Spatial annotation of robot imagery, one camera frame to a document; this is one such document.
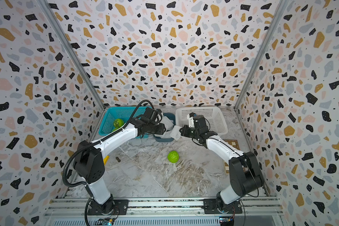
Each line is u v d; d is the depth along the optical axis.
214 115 1.12
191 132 0.76
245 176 0.44
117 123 1.03
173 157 0.87
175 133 0.87
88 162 0.46
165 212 0.73
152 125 0.74
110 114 1.07
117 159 0.90
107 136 0.52
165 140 1.00
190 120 0.82
